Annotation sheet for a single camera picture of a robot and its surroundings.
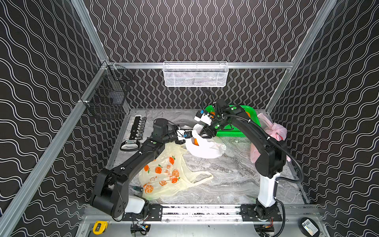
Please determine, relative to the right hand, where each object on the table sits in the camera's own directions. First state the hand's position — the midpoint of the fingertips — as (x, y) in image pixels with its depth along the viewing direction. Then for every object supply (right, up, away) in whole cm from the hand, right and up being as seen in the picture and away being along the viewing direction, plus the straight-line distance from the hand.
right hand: (201, 133), depth 83 cm
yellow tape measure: (-49, -44, -13) cm, 67 cm away
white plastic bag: (+4, -8, 0) cm, 9 cm away
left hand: (-4, +3, -5) cm, 7 cm away
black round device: (+51, -44, -13) cm, 68 cm away
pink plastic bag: (+43, +1, +3) cm, 43 cm away
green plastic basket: (+12, +2, -15) cm, 19 cm away
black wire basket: (-58, +23, +9) cm, 63 cm away
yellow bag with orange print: (-19, -24, +5) cm, 31 cm away
